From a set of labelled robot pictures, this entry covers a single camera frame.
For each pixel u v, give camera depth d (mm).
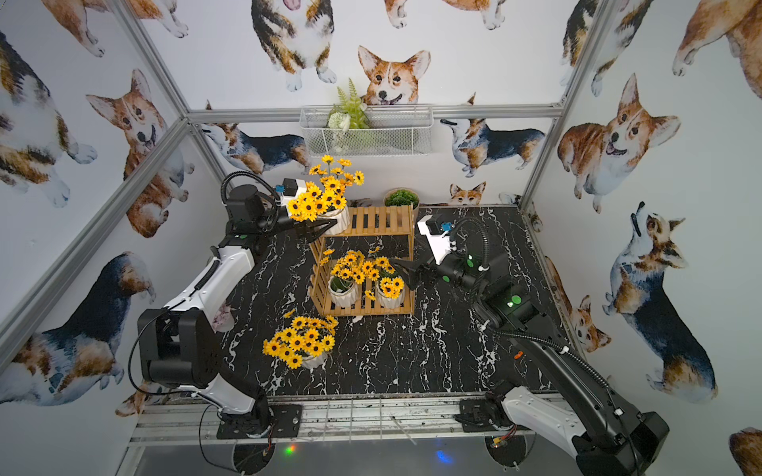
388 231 783
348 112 818
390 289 797
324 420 748
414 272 552
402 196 1095
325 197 654
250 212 638
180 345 444
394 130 923
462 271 549
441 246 552
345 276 834
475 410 747
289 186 640
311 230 690
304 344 705
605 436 380
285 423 737
